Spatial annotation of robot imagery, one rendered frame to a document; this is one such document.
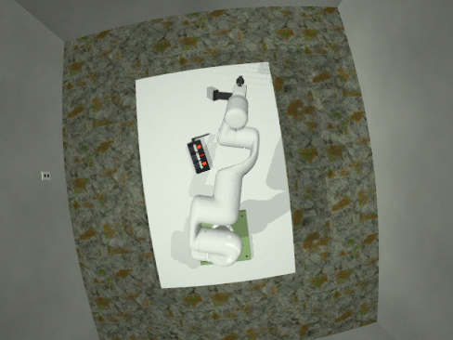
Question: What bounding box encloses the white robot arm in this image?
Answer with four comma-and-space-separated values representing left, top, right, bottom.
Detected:
188, 86, 260, 267

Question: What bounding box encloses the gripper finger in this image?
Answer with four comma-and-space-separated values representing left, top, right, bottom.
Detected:
236, 76, 244, 86

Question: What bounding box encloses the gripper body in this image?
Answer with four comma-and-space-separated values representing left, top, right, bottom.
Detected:
230, 84, 247, 98

